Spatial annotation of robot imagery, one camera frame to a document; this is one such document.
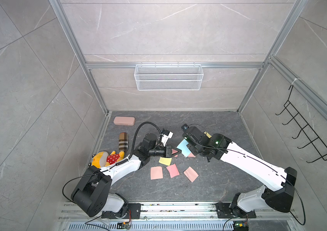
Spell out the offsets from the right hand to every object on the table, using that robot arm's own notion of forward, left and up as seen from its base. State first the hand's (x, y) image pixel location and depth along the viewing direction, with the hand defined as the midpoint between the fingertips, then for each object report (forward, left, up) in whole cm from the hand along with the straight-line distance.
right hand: (196, 140), depth 74 cm
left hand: (-3, +8, -4) cm, 9 cm away
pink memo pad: (-10, +4, +4) cm, 12 cm away
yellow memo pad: (+19, -14, -23) cm, 33 cm away
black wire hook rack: (-1, -52, +8) cm, 53 cm away
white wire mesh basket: (+49, +14, +7) cm, 51 cm away
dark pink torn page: (-7, +12, -24) cm, 28 cm away
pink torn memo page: (-8, +23, -23) cm, 33 cm away
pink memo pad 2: (-4, +12, -5) cm, 14 cm away
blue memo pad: (-2, +7, -2) cm, 8 cm away
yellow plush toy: (-2, +55, -16) cm, 57 cm away
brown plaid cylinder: (+13, +46, -20) cm, 52 cm away
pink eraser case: (+33, +49, -21) cm, 63 cm away
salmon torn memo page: (-9, +1, -24) cm, 25 cm away
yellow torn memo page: (0, +17, -23) cm, 29 cm away
